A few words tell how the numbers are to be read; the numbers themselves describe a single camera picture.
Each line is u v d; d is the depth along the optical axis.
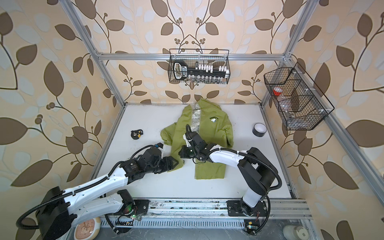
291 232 0.63
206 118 1.04
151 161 0.62
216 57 0.91
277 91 0.80
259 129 1.04
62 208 0.40
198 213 0.74
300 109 0.75
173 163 0.75
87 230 0.67
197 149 0.68
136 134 0.99
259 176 0.45
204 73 0.83
